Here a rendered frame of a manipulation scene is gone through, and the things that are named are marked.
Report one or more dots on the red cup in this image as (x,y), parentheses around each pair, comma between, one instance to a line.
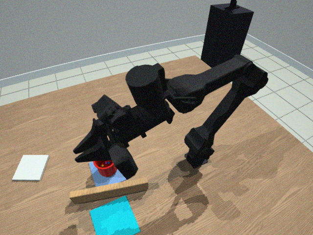
(107,170)

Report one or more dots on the wooden plank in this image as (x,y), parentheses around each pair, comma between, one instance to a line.
(111,190)

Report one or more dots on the white flat pad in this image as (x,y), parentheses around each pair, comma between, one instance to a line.
(31,168)

